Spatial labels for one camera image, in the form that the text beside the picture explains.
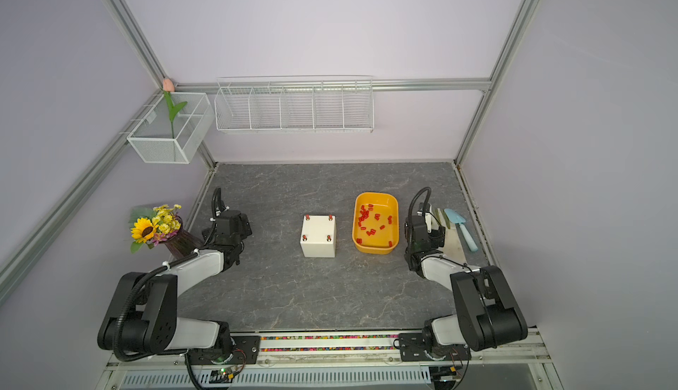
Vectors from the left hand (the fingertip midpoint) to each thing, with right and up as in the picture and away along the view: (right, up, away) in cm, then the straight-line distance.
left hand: (227, 225), depth 90 cm
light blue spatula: (+84, +1, +9) cm, 84 cm away
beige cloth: (+80, -9, +4) cm, 81 cm away
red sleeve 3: (+36, -3, -6) cm, 36 cm away
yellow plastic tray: (+52, -1, +10) cm, 53 cm away
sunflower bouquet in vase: (-9, +3, -18) cm, 21 cm away
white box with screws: (+32, -3, -6) cm, 33 cm away
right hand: (+70, 0, +1) cm, 70 cm away
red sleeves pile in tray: (+48, +2, +13) cm, 50 cm away
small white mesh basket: (-18, +32, -3) cm, 36 cm away
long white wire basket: (+21, +45, +10) cm, 51 cm away
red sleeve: (+28, +3, -1) cm, 28 cm away
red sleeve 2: (+36, +3, -1) cm, 36 cm away
